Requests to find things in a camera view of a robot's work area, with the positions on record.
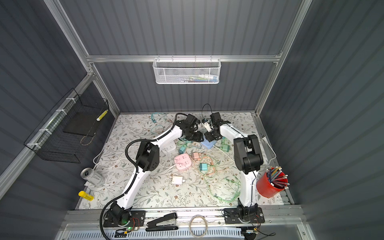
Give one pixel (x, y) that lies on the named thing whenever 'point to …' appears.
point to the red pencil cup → (271, 183)
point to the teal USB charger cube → (203, 166)
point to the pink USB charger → (195, 155)
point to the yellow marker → (86, 195)
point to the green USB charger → (226, 147)
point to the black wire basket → (66, 134)
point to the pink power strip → (182, 161)
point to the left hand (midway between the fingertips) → (200, 138)
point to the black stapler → (165, 223)
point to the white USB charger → (177, 180)
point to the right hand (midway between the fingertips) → (212, 136)
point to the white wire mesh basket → (186, 71)
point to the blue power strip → (207, 144)
